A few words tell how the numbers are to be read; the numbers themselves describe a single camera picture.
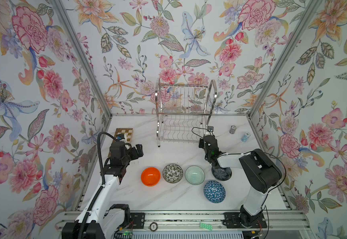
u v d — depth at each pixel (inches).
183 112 49.8
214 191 32.4
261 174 19.6
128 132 42.1
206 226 28.2
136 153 29.4
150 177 33.4
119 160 24.3
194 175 34.5
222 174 34.7
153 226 28.5
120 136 28.3
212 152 29.7
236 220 29.0
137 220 28.9
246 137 39.9
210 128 33.1
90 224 15.9
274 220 30.1
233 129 42.4
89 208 17.0
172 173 35.0
